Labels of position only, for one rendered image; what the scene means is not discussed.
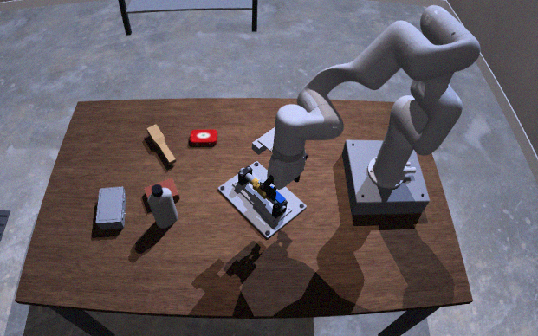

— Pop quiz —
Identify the grey rectangular case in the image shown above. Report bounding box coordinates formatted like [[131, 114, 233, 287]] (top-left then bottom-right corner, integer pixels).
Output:
[[96, 187, 126, 229]]

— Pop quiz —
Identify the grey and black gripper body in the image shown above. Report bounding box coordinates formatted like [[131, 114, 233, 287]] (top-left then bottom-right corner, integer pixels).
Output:
[[267, 148, 306, 190]]

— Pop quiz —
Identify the grey bottle with black cap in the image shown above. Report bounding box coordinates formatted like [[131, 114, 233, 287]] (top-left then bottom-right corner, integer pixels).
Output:
[[147, 184, 178, 229]]

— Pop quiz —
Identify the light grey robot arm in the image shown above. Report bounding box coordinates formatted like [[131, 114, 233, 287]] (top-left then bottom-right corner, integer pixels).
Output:
[[252, 5, 481, 189]]

